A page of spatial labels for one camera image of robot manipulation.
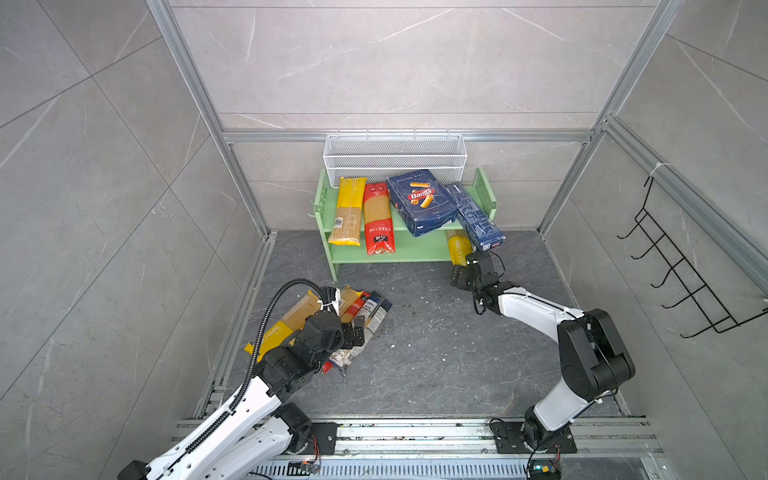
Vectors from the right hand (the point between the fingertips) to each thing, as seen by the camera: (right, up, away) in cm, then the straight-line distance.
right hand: (465, 269), depth 95 cm
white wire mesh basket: (-31, +40, +8) cm, 51 cm away
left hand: (-35, -10, -21) cm, 42 cm away
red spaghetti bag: (-28, +12, -16) cm, 34 cm away
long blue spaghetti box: (+1, +11, -18) cm, 20 cm away
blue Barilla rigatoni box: (-16, +20, -14) cm, 29 cm away
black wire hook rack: (+43, +5, -24) cm, 50 cm away
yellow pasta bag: (-38, -9, +2) cm, 40 cm away
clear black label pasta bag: (-30, -12, -2) cm, 32 cm away
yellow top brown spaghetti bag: (-36, +14, -14) cm, 41 cm away
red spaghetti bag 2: (-36, -14, -2) cm, 39 cm away
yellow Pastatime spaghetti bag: (-2, +8, -2) cm, 8 cm away
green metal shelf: (-10, +8, +5) cm, 14 cm away
